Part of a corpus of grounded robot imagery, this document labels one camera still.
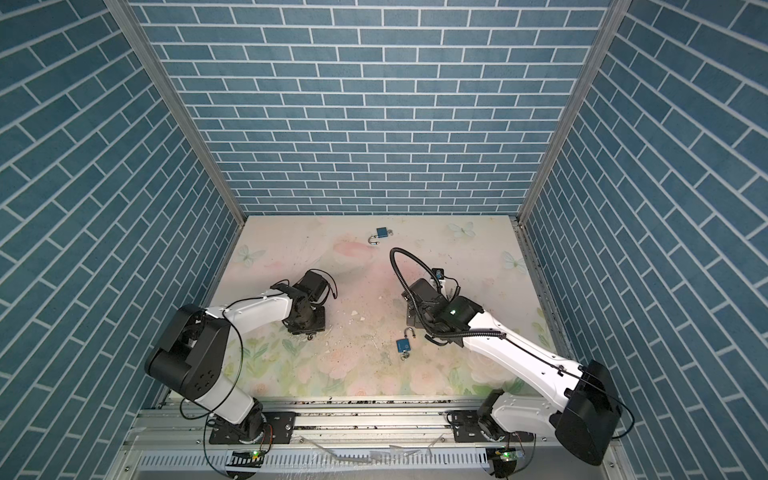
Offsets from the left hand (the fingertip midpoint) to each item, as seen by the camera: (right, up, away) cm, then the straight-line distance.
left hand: (319, 326), depth 92 cm
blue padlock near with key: (+26, -4, -5) cm, 27 cm away
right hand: (+32, +8, -12) cm, 35 cm away
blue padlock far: (+18, +30, +24) cm, 43 cm away
